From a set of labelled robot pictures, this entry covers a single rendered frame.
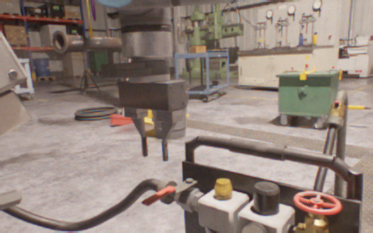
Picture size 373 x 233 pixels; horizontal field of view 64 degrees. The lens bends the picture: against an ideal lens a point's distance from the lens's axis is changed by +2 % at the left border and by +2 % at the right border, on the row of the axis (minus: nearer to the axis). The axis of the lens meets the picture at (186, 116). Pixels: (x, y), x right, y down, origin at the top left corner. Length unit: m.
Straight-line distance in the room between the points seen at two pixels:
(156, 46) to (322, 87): 2.66
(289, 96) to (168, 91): 2.71
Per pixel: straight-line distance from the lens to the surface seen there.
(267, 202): 0.58
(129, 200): 0.85
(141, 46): 0.51
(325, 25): 6.35
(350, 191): 0.60
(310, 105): 3.12
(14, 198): 0.50
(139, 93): 0.54
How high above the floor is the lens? 0.75
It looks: 11 degrees down
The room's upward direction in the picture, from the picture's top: 3 degrees counter-clockwise
